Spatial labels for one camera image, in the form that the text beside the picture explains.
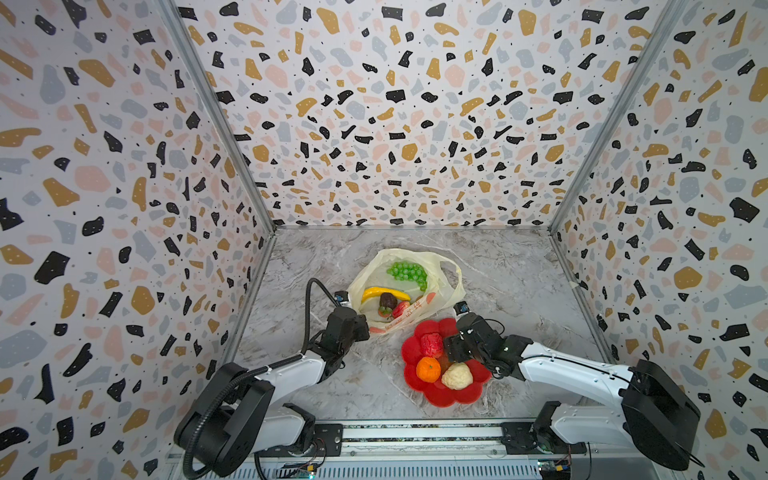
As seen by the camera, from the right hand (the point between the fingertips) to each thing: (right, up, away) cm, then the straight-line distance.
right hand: (454, 339), depth 86 cm
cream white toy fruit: (-1, -7, -8) cm, 11 cm away
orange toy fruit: (-8, -7, -5) cm, 11 cm away
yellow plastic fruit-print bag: (-1, +14, +9) cm, 17 cm away
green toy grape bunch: (-14, +19, +17) cm, 29 cm away
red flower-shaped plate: (-6, -12, -6) cm, 15 cm away
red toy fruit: (-7, -1, -2) cm, 7 cm away
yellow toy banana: (-25, +12, +14) cm, 31 cm away
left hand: (-25, +6, +4) cm, 26 cm away
